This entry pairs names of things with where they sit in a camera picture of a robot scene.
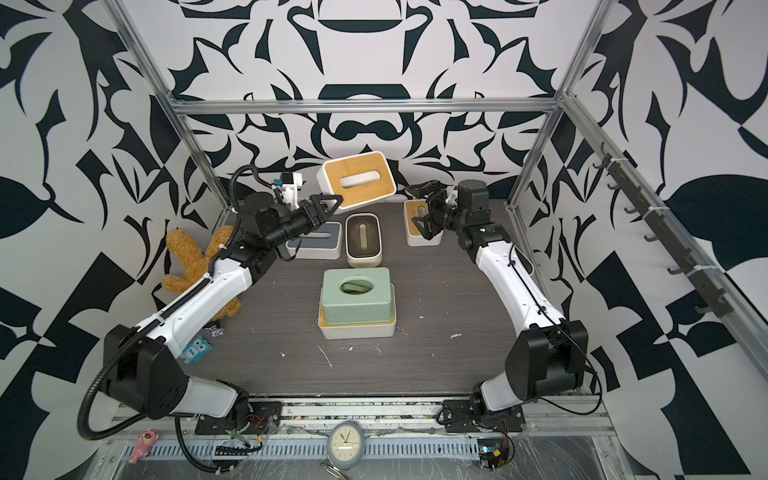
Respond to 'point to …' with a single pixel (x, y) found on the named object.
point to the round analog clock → (345, 444)
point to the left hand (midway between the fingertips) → (335, 196)
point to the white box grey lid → (325, 242)
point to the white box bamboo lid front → (356, 331)
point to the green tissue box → (352, 296)
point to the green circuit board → (491, 452)
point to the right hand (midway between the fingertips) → (405, 196)
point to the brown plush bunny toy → (197, 265)
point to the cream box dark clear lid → (364, 239)
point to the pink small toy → (144, 445)
